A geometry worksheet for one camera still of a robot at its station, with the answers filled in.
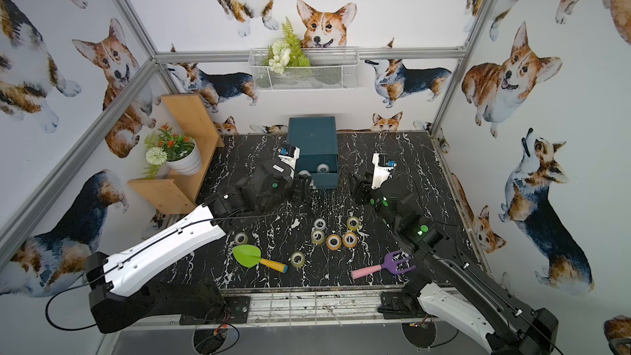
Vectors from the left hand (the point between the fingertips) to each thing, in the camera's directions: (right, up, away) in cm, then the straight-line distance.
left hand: (305, 170), depth 71 cm
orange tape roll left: (+8, -27, +17) cm, 33 cm away
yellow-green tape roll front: (-4, -31, +13) cm, 34 cm away
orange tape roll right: (+14, -26, +17) cm, 34 cm away
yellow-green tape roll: (+16, -21, +22) cm, 34 cm away
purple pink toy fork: (+27, -33, +12) cm, 44 cm away
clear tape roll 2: (+3, -21, +22) cm, 31 cm away
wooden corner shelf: (-45, -9, +13) cm, 47 cm away
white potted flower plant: (-51, +5, +23) cm, 56 cm away
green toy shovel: (-20, -30, +13) cm, 38 cm away
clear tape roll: (+4, 0, +18) cm, 18 cm away
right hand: (+16, +1, 0) cm, 16 cm away
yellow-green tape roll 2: (+2, -25, +18) cm, 31 cm away
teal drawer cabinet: (+2, +11, +20) cm, 22 cm away
